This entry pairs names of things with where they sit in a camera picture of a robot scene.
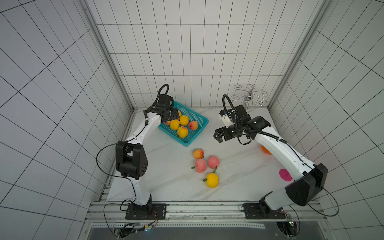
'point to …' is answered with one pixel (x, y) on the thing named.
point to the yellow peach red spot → (167, 123)
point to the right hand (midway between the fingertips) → (221, 130)
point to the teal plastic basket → (192, 115)
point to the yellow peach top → (184, 120)
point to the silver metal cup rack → (250, 95)
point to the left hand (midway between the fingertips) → (171, 118)
